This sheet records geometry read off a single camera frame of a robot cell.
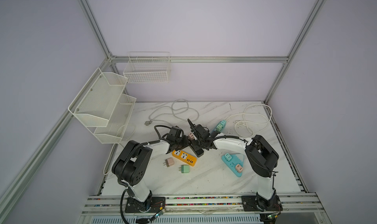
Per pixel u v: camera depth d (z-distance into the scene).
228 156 0.83
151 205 0.72
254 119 1.11
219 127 0.96
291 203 0.76
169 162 0.86
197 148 0.84
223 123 0.98
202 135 0.73
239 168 0.78
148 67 0.96
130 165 0.47
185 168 0.84
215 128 1.00
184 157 0.88
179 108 1.15
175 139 0.75
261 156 0.49
